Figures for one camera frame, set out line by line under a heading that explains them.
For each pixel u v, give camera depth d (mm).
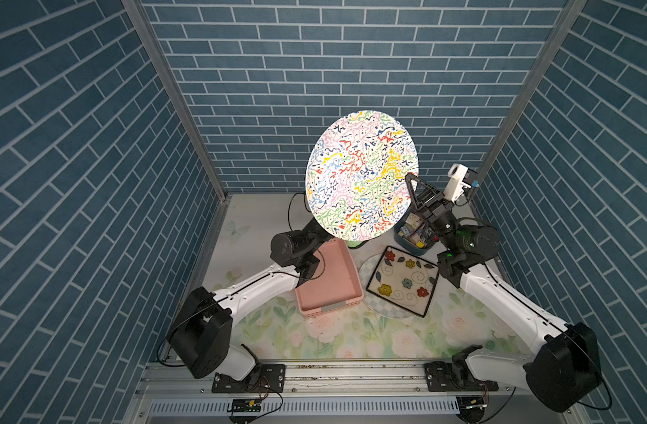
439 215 520
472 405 705
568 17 713
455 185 541
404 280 921
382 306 871
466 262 558
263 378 736
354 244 544
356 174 495
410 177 543
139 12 694
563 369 402
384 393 721
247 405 718
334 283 935
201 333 420
